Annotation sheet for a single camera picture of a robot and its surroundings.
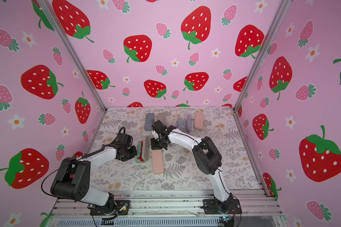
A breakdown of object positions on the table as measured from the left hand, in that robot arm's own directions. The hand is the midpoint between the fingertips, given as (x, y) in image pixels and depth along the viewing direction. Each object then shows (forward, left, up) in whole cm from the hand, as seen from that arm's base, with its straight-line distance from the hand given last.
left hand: (137, 153), depth 94 cm
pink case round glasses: (+32, -45, -1) cm, 55 cm away
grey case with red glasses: (-1, -6, +6) cm, 9 cm away
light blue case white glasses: (+22, -29, +5) cm, 37 cm away
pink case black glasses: (-7, -15, +1) cm, 16 cm away
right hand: (+2, -12, +6) cm, 14 cm away
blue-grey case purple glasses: (+30, -5, +3) cm, 31 cm away
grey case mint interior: (+32, -14, +2) cm, 35 cm away
